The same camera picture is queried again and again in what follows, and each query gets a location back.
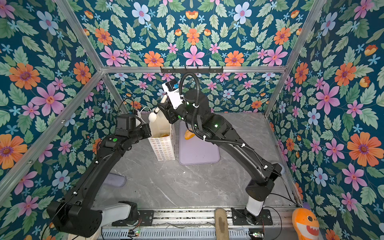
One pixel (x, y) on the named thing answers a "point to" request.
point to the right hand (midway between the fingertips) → (163, 99)
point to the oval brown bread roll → (189, 134)
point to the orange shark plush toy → (306, 224)
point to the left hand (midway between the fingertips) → (152, 124)
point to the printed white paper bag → (162, 137)
